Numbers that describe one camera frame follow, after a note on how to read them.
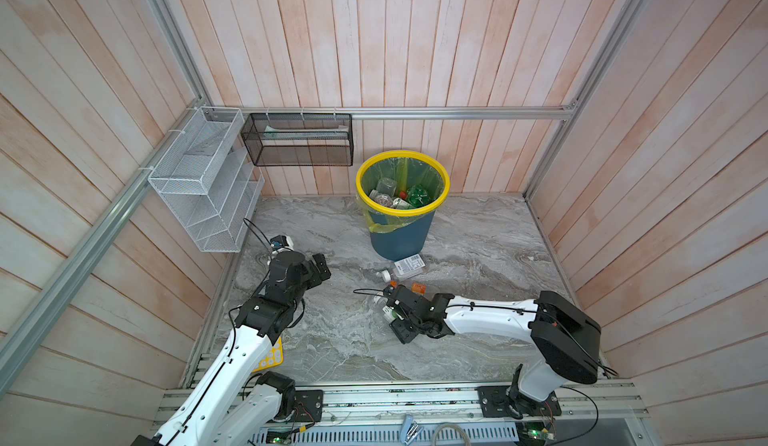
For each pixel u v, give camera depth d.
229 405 0.45
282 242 0.66
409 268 0.95
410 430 0.69
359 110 0.96
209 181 0.73
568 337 0.45
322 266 0.70
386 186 0.95
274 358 0.80
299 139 1.04
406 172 0.96
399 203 0.90
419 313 0.65
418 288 0.89
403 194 1.00
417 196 0.86
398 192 1.00
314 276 0.69
